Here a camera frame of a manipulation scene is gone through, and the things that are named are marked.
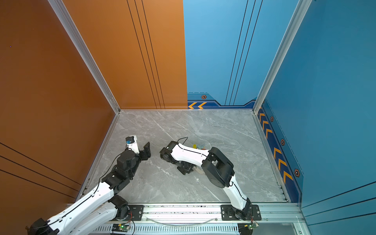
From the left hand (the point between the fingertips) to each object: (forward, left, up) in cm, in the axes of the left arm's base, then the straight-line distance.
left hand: (143, 142), depth 80 cm
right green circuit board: (-37, -54, -18) cm, 68 cm away
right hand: (-9, -27, -14) cm, 32 cm away
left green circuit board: (-37, +8, -19) cm, 42 cm away
